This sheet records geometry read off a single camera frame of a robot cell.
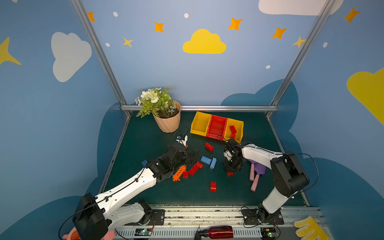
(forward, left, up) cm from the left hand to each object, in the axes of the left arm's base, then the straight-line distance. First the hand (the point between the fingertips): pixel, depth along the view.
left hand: (193, 151), depth 77 cm
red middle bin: (+31, -18, -18) cm, 40 cm away
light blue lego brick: (+4, -8, -18) cm, 20 cm away
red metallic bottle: (-34, -13, -15) cm, 39 cm away
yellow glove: (-32, -56, -17) cm, 67 cm away
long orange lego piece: (-3, +7, -18) cm, 20 cm away
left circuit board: (-34, +23, -19) cm, 45 cm away
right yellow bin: (+32, -34, -16) cm, 50 cm away
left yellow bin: (+34, -5, -17) cm, 39 cm away
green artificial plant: (+29, +22, +10) cm, 37 cm away
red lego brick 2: (+28, -30, -18) cm, 45 cm away
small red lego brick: (-5, +4, -18) cm, 19 cm away
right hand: (-2, -23, -18) cm, 29 cm away
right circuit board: (-34, -37, -20) cm, 54 cm away
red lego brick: (+13, -11, -17) cm, 24 cm away
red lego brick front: (-12, -12, -19) cm, 25 cm away
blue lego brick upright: (+1, -13, -17) cm, 21 cm away
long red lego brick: (-1, -1, -18) cm, 18 cm away
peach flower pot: (+27, +16, -10) cm, 32 cm away
